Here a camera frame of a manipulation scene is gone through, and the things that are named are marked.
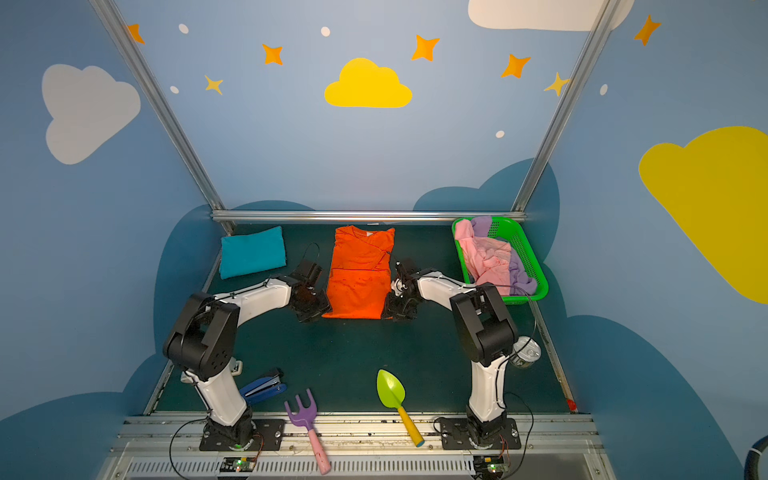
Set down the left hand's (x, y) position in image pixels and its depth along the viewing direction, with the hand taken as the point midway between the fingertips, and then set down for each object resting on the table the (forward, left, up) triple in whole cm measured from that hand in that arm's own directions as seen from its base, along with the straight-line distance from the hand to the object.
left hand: (333, 311), depth 95 cm
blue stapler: (-24, +15, +1) cm, 29 cm away
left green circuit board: (-41, +18, -2) cm, 45 cm away
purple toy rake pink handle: (-31, +3, 0) cm, 31 cm away
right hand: (-1, -18, 0) cm, 18 cm away
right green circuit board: (-40, -43, -6) cm, 59 cm away
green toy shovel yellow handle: (-24, -19, -2) cm, 31 cm away
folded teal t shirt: (+25, +34, -1) cm, 42 cm away
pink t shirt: (+18, -52, +7) cm, 56 cm away
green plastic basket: (+33, -66, +5) cm, 74 cm away
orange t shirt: (+15, -7, -1) cm, 17 cm away
